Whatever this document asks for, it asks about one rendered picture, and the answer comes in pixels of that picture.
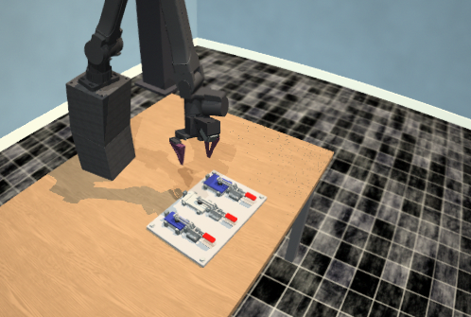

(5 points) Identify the toggle clamp with red handle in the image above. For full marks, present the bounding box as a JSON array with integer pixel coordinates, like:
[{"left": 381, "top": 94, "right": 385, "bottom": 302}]
[{"left": 217, "top": 176, "right": 256, "bottom": 202}]

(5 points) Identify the blue flat plate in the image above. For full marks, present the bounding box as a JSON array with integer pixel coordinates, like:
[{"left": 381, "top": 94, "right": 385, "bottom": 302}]
[{"left": 203, "top": 173, "right": 233, "bottom": 196}]

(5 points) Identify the blue rectangular block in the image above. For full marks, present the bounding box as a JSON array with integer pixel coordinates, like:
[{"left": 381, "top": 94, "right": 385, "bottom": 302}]
[{"left": 164, "top": 211, "right": 185, "bottom": 233}]

